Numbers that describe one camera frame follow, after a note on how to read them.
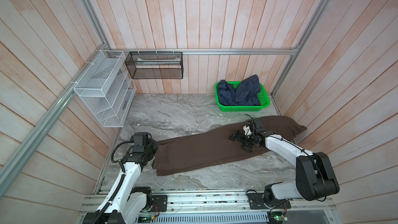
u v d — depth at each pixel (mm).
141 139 636
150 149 714
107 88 675
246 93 1107
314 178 432
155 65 1040
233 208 730
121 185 465
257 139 662
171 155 872
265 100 1062
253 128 729
